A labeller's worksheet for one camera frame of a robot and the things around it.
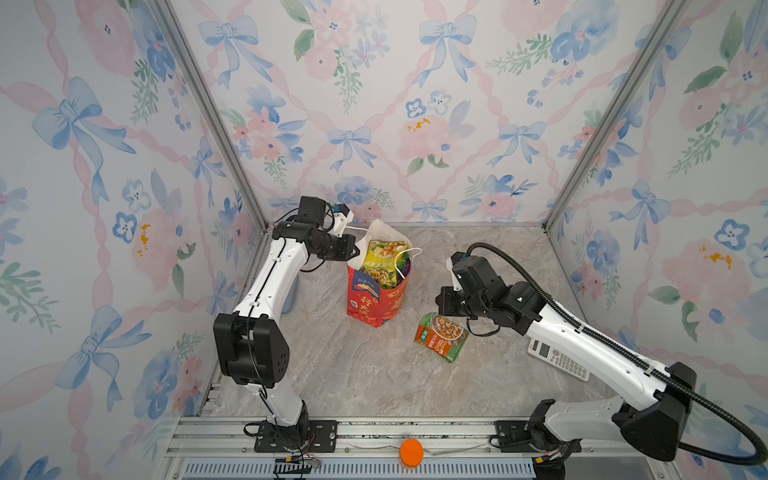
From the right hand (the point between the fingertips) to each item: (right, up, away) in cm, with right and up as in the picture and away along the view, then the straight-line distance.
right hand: (434, 297), depth 75 cm
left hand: (-19, +12, +8) cm, 24 cm away
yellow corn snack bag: (-14, +9, +9) cm, 19 cm away
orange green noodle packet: (+5, -14, +15) cm, 21 cm away
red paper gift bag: (-18, -2, +9) cm, 20 cm away
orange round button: (-6, -34, -7) cm, 35 cm away
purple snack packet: (-7, +8, +9) cm, 13 cm away
